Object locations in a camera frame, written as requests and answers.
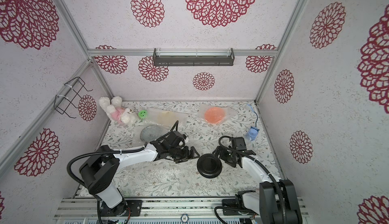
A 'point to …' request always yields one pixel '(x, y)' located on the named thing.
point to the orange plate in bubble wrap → (216, 115)
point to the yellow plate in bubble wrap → (164, 116)
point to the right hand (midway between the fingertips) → (218, 154)
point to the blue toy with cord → (252, 132)
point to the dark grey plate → (208, 165)
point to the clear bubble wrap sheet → (183, 179)
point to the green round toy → (142, 114)
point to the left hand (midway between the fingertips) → (193, 158)
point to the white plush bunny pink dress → (115, 111)
